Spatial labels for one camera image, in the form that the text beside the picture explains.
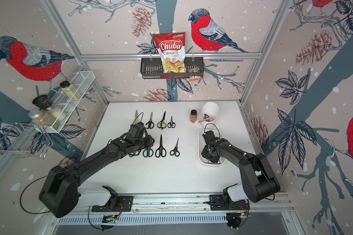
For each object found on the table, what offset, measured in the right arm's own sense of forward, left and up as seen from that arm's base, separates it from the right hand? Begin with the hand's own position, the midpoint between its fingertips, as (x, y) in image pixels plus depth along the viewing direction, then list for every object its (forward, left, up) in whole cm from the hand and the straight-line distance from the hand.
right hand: (206, 155), depth 91 cm
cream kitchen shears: (+26, +51, +1) cm, 57 cm away
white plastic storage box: (-6, +3, +6) cm, 9 cm away
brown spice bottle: (+25, +8, +8) cm, 28 cm away
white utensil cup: (+29, -4, +8) cm, 30 cm away
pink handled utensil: (+24, -2, +6) cm, 25 cm away
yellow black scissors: (+23, +31, +1) cm, 39 cm away
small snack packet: (+36, +10, +32) cm, 49 cm away
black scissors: (+2, +20, 0) cm, 20 cm away
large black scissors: (+22, +39, 0) cm, 45 cm away
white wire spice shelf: (+30, +77, +34) cm, 89 cm away
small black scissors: (+24, +24, 0) cm, 34 cm away
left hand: (+4, +31, +13) cm, 34 cm away
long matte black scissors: (+1, +29, +1) cm, 29 cm away
